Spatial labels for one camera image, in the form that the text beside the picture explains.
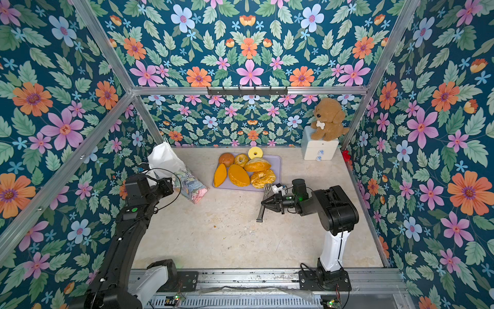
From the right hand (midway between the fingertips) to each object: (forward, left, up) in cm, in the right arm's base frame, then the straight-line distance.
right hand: (264, 204), depth 87 cm
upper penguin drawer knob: (+34, -31, 0) cm, 46 cm away
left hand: (+3, +39, +16) cm, 42 cm away
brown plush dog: (+35, -31, +21) cm, 51 cm away
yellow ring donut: (+35, +7, -2) cm, 36 cm away
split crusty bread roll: (+23, +5, +1) cm, 24 cm away
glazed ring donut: (+16, +3, -2) cm, 16 cm away
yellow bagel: (+31, +14, -4) cm, 34 cm away
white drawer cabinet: (+35, -29, +1) cm, 45 cm away
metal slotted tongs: (+10, -2, -3) cm, 10 cm away
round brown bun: (+29, +22, -1) cm, 37 cm away
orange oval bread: (+18, +14, -3) cm, 23 cm away
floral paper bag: (+15, +48, +11) cm, 51 cm away
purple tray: (+31, -6, -6) cm, 32 cm away
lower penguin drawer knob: (+34, -31, -5) cm, 46 cm away
